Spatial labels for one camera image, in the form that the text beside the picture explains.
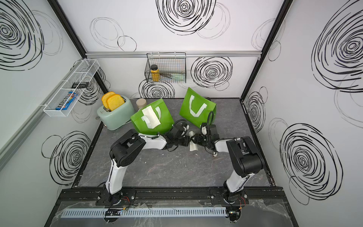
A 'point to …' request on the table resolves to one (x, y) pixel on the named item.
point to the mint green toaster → (118, 117)
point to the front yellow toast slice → (115, 101)
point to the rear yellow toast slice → (104, 99)
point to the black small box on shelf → (82, 84)
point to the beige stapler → (215, 155)
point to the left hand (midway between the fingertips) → (192, 141)
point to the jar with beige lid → (141, 103)
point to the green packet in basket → (178, 76)
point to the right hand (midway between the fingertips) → (194, 138)
